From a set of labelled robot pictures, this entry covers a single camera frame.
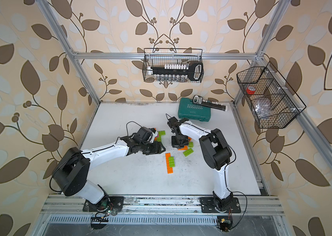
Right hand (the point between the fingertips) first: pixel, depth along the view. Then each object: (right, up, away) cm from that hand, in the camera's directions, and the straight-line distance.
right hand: (178, 147), depth 94 cm
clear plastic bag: (+40, +23, -24) cm, 52 cm away
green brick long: (-4, -8, -6) cm, 11 cm away
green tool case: (+8, +25, +17) cm, 31 cm away
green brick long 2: (-13, +5, +2) cm, 14 cm away
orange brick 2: (+5, 0, 0) cm, 5 cm away
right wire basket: (+47, +26, -22) cm, 58 cm away
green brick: (+6, -3, -1) cm, 7 cm away
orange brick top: (-7, -5, -3) cm, 9 cm away
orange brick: (-5, -12, -9) cm, 16 cm away
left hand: (-11, +1, -9) cm, 14 cm away
